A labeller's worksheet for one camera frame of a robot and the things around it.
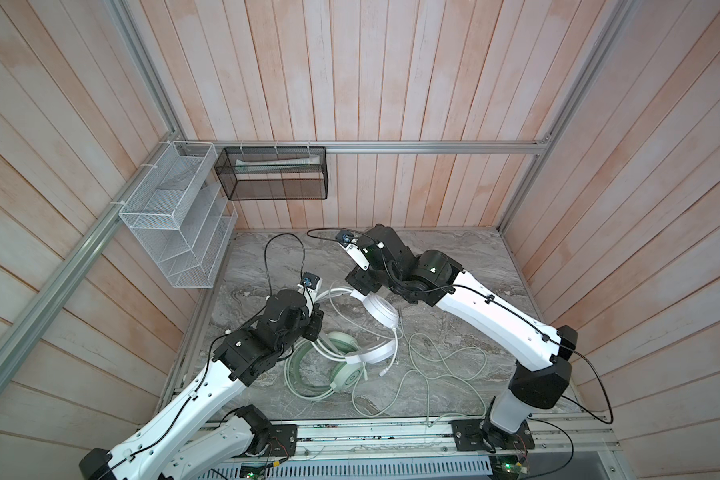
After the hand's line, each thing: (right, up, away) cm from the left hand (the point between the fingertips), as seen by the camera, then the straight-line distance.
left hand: (318, 312), depth 73 cm
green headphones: (+7, -17, +3) cm, 19 cm away
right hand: (+12, +14, -2) cm, 18 cm away
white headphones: (+15, +1, -9) cm, 18 cm away
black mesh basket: (-20, +44, +33) cm, 58 cm away
